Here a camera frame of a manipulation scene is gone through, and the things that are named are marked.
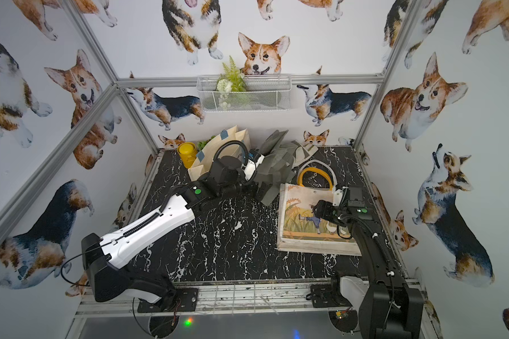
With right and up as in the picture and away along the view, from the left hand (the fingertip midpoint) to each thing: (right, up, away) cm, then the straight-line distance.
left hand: (264, 173), depth 72 cm
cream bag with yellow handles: (+14, -21, +18) cm, 31 cm away
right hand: (+22, -14, +11) cm, 29 cm away
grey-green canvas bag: (+5, +2, +22) cm, 23 cm away
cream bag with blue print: (-26, +7, +19) cm, 33 cm away
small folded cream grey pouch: (+20, +10, +45) cm, 50 cm away
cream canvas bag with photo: (+26, -30, +11) cm, 41 cm away
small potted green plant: (-31, +13, +31) cm, 46 cm away
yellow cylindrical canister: (-39, +10, +35) cm, 54 cm away
